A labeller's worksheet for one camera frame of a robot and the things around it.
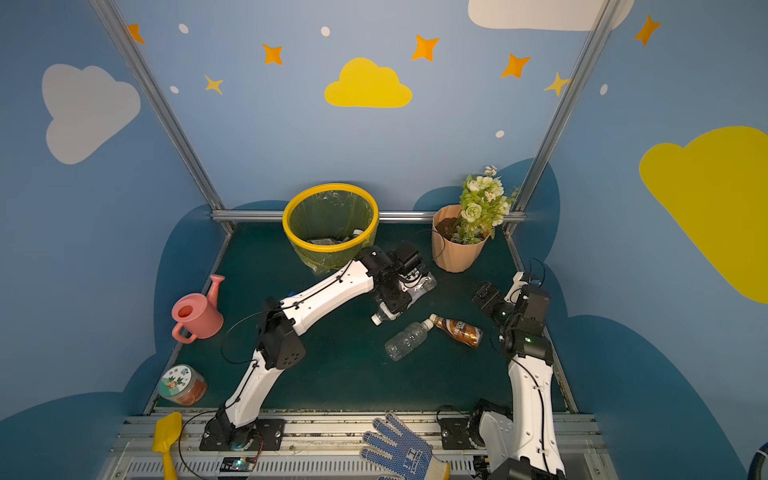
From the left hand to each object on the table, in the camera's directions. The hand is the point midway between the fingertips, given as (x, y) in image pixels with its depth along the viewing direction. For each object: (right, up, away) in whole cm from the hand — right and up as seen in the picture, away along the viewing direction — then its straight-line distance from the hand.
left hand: (402, 301), depth 85 cm
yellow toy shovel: (-60, -31, -12) cm, 68 cm away
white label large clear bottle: (-5, -3, -2) cm, 7 cm away
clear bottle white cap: (+2, -11, +1) cm, 11 cm away
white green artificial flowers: (+26, +28, +6) cm, 39 cm away
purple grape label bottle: (-25, +18, +8) cm, 32 cm away
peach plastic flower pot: (+16, +14, +14) cm, 25 cm away
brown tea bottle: (+20, -10, +2) cm, 23 cm away
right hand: (+23, +4, -6) cm, 24 cm away
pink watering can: (-58, -4, -1) cm, 58 cm away
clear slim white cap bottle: (-15, +21, +14) cm, 29 cm away
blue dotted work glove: (+2, -36, -14) cm, 38 cm away
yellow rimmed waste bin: (-25, +24, +14) cm, 37 cm away
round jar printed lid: (-56, -20, -10) cm, 61 cm away
